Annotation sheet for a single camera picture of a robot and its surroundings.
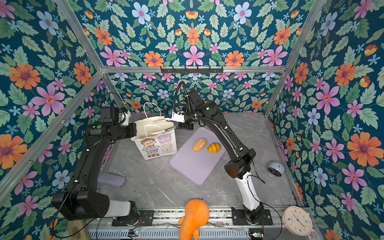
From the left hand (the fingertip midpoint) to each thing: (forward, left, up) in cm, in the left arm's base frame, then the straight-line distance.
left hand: (137, 125), depth 75 cm
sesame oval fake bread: (+1, -32, -24) cm, 39 cm away
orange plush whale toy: (-39, -29, -19) cm, 52 cm away
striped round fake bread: (-1, -41, -25) cm, 48 cm away
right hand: (+1, -22, +2) cm, 22 cm away
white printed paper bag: (-5, -9, -4) cm, 11 cm away
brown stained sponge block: (-39, +31, -26) cm, 56 cm away
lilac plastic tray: (-12, -30, -28) cm, 42 cm away
